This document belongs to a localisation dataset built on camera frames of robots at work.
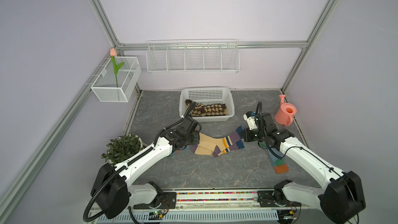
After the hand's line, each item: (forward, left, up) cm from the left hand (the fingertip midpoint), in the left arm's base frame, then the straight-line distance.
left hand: (196, 138), depth 81 cm
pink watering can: (+12, -54, -3) cm, 56 cm away
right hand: (+2, -24, 0) cm, 24 cm away
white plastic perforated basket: (+38, -10, -9) cm, 40 cm away
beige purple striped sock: (-2, -6, -5) cm, 8 cm away
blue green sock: (-14, -44, -11) cm, 48 cm away
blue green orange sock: (-2, +11, -13) cm, 17 cm away
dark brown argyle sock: (+31, +4, -8) cm, 33 cm away
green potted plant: (-5, +35, +5) cm, 35 cm away
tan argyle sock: (+25, -6, -10) cm, 28 cm away
